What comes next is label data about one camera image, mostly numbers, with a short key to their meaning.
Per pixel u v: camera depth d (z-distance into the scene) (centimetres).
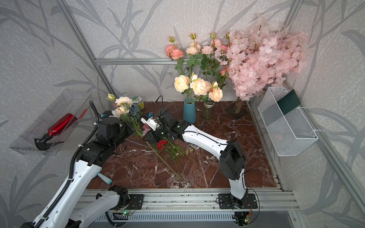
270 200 76
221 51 72
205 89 61
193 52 79
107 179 78
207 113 106
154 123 67
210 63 87
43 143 59
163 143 91
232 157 46
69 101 77
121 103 66
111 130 51
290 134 59
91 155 45
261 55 58
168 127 60
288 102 69
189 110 96
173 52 80
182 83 62
